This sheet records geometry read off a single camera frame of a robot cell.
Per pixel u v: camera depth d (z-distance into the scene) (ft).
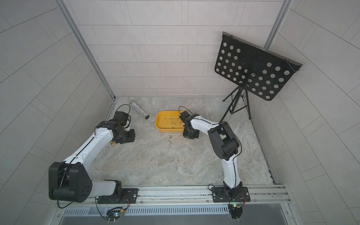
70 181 1.29
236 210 2.23
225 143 1.70
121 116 2.17
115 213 2.26
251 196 2.34
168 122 3.29
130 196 2.33
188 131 2.65
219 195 2.33
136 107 3.54
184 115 2.59
